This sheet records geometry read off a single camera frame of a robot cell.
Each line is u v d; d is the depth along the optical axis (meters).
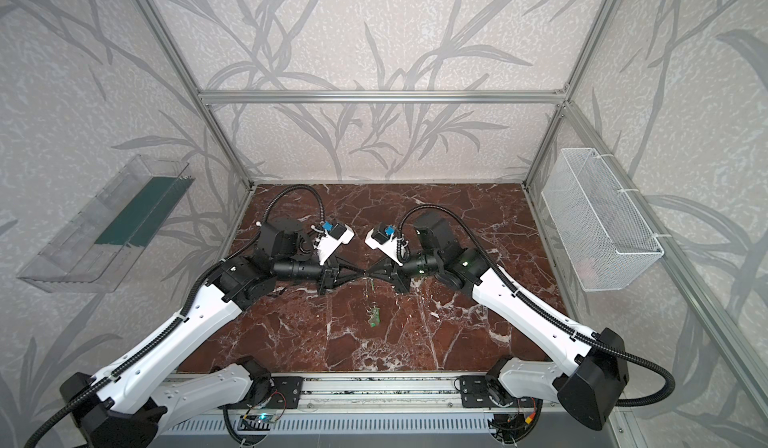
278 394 0.73
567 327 0.41
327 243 0.59
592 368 0.38
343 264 0.61
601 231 0.63
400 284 0.59
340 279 0.63
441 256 0.54
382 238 0.58
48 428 0.36
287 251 0.54
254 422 0.72
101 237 0.65
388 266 0.60
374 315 0.76
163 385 0.43
